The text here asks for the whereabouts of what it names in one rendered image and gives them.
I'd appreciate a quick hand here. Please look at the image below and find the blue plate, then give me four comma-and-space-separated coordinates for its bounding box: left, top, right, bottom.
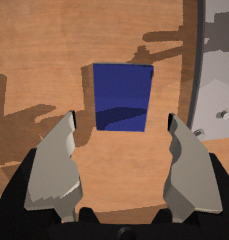
93, 62, 154, 132

